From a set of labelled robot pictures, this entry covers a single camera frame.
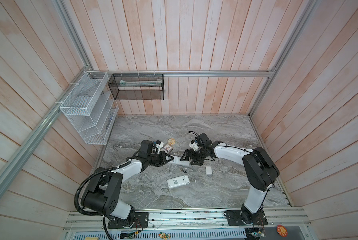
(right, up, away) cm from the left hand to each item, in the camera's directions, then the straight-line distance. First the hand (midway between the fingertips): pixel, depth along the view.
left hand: (172, 161), depth 86 cm
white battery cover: (+22, -7, +5) cm, 24 cm away
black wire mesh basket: (-25, +49, +18) cm, 58 cm away
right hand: (+7, -1, +5) cm, 9 cm away
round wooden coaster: (-1, +10, +18) cm, 21 cm away
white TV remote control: (+3, -1, +2) cm, 4 cm away
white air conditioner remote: (+3, -12, -1) cm, 12 cm away
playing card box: (-3, +6, +12) cm, 14 cm away
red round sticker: (+53, -30, -15) cm, 63 cm away
